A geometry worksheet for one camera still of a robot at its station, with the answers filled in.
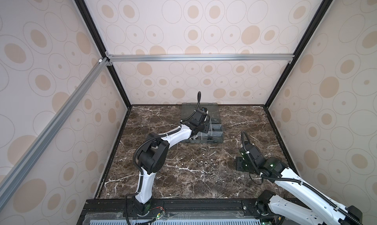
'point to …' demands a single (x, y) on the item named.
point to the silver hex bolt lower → (212, 154)
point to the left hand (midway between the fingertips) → (210, 123)
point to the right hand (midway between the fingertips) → (240, 162)
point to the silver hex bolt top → (209, 147)
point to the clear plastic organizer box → (215, 135)
